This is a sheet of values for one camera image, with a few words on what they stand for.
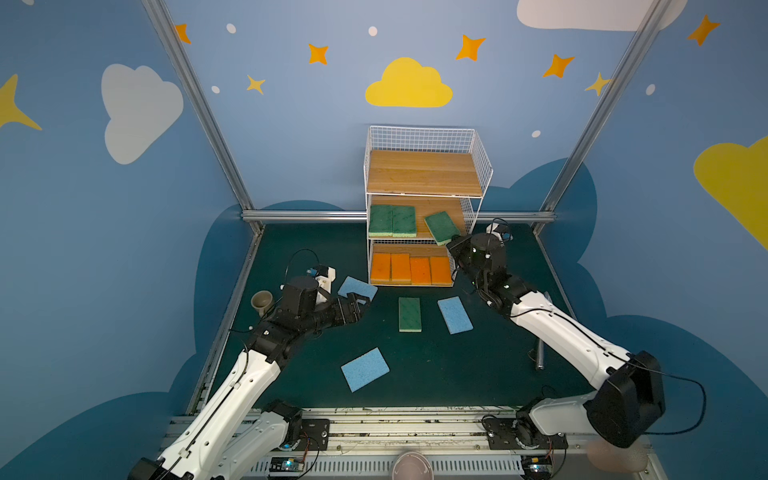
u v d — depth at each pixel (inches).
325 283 26.6
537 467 28.2
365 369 33.2
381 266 42.1
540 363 32.9
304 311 22.3
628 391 15.9
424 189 29.4
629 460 26.6
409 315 37.7
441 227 33.1
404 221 34.2
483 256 22.6
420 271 41.3
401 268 41.9
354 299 25.6
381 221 34.1
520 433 26.2
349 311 25.6
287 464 27.9
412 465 28.1
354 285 40.1
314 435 29.5
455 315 37.7
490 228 28.7
